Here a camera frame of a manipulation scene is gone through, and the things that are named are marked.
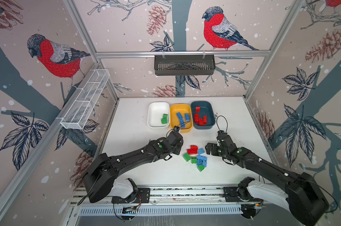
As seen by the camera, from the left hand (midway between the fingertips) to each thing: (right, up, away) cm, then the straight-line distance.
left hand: (178, 144), depth 82 cm
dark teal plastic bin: (+24, +21, +30) cm, 44 cm away
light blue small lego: (+15, -7, +8) cm, 18 cm away
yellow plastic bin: (+4, +21, +27) cm, 35 cm away
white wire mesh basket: (-52, +18, -11) cm, 56 cm away
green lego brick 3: (+10, -11, +3) cm, 15 cm away
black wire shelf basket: (-4, +55, +25) cm, 61 cm away
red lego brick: (+15, +14, +22) cm, 30 cm away
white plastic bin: (-15, +16, +25) cm, 33 cm away
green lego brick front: (+6, -10, +5) cm, 12 cm away
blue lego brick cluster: (+14, -11, +2) cm, 18 cm away
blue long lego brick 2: (+8, +14, +24) cm, 29 cm away
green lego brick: (-10, +12, +22) cm, 27 cm away
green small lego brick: (-10, +15, +26) cm, 32 cm away
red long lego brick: (+20, +12, +21) cm, 31 cm away
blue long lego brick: (+1, +17, +25) cm, 30 cm away
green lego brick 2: (+14, -14, 0) cm, 20 cm away
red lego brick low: (+10, -6, +7) cm, 14 cm away
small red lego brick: (+16, +21, +28) cm, 39 cm away
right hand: (+21, -4, +4) cm, 21 cm away
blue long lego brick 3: (+3, +11, +22) cm, 24 cm away
